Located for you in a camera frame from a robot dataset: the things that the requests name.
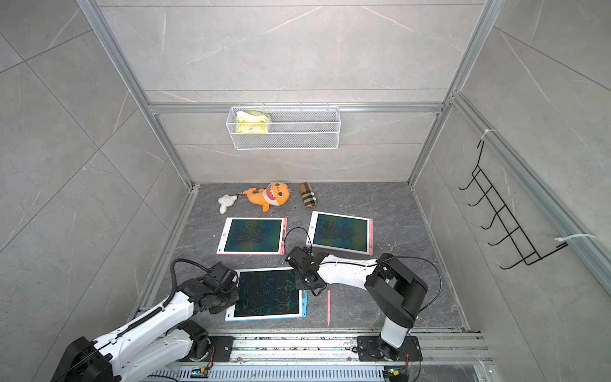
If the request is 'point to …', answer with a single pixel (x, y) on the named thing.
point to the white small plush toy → (225, 201)
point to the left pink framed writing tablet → (254, 235)
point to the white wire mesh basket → (283, 127)
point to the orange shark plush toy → (276, 193)
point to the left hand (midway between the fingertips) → (239, 293)
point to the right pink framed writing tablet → (341, 232)
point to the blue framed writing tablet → (267, 294)
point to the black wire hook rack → (492, 200)
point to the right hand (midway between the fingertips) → (304, 284)
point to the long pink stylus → (329, 306)
